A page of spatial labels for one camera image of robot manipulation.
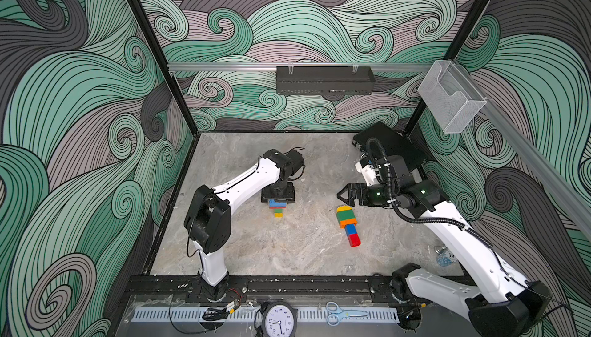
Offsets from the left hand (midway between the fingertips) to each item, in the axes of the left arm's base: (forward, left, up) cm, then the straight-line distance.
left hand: (281, 199), depth 83 cm
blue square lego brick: (-7, -27, -10) cm, 29 cm away
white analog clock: (-35, 0, -8) cm, 36 cm away
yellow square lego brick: (-2, +1, -10) cm, 10 cm away
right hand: (-4, -21, +10) cm, 24 cm away
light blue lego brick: (-2, +3, 0) cm, 4 cm away
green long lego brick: (-1, -26, -10) cm, 28 cm away
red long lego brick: (-2, +2, -3) cm, 4 cm away
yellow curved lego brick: (+1, -25, -9) cm, 26 cm away
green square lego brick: (+1, +2, -10) cm, 10 cm away
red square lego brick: (-12, -27, -9) cm, 30 cm away
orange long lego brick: (-5, -25, -9) cm, 27 cm away
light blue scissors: (-33, -18, -11) cm, 39 cm away
